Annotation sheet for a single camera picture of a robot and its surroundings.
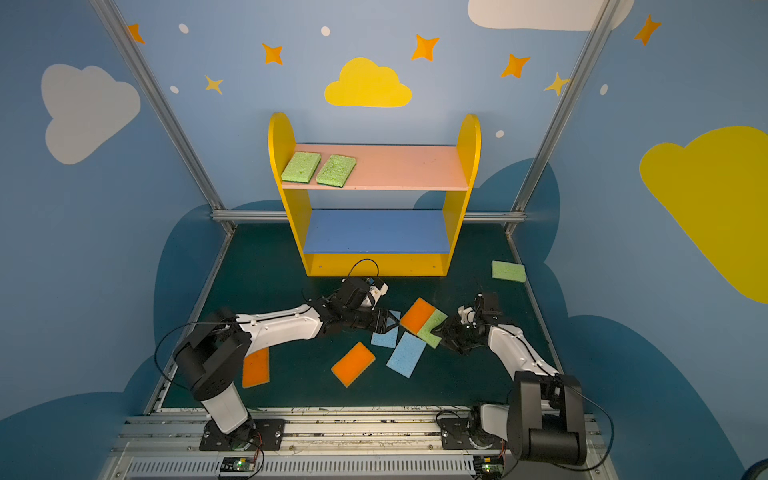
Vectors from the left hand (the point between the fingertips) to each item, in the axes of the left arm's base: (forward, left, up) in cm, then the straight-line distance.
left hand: (393, 318), depth 86 cm
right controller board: (-35, -24, -10) cm, 43 cm away
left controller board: (-35, +38, -10) cm, 52 cm away
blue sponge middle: (-3, +1, -8) cm, 8 cm away
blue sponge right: (-7, -4, -9) cm, 12 cm away
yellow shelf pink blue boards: (+23, +4, +8) cm, 24 cm away
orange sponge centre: (-11, +12, -8) cm, 18 cm away
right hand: (-3, -14, -3) cm, 14 cm away
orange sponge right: (+4, -8, -7) cm, 11 cm away
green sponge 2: (-1, -10, -7) cm, 12 cm away
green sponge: (+23, -42, -7) cm, 49 cm away
